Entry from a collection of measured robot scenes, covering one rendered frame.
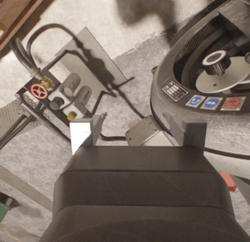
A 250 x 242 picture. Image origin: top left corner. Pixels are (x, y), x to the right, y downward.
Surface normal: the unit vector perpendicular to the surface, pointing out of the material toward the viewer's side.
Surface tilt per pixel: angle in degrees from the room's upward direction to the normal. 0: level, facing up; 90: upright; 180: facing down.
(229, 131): 60
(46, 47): 0
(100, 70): 0
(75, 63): 0
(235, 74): 90
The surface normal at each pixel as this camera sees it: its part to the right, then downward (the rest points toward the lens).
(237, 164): -0.55, 0.73
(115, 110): -0.14, 0.62
